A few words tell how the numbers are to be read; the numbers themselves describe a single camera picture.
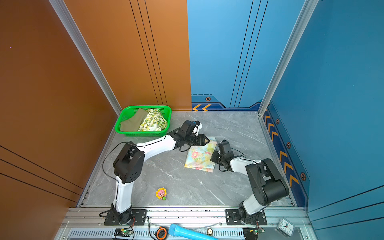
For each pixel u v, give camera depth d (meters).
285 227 0.70
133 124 1.05
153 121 1.05
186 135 0.74
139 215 0.74
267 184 0.45
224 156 0.74
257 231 0.70
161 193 0.77
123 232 0.71
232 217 0.72
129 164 0.53
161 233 0.67
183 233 0.66
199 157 0.94
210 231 0.67
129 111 1.12
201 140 0.81
